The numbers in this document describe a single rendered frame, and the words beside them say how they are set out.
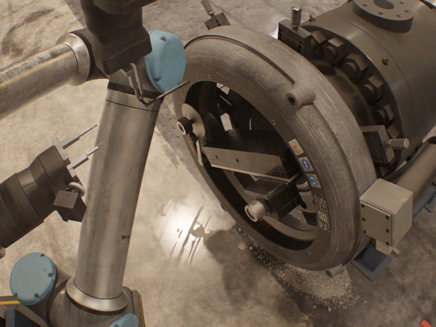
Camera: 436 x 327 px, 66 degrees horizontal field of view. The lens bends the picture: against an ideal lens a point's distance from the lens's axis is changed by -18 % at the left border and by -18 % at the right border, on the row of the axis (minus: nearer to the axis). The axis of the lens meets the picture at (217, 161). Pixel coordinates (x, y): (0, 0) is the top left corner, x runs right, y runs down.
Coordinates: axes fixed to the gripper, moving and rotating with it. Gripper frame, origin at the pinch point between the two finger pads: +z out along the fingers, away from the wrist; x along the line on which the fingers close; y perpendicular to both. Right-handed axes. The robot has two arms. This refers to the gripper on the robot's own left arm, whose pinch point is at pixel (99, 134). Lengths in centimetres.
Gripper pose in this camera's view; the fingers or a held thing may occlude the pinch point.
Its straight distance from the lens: 53.9
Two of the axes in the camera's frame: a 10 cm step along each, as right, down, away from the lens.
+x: -0.8, -6.4, -7.7
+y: 6.2, 5.7, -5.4
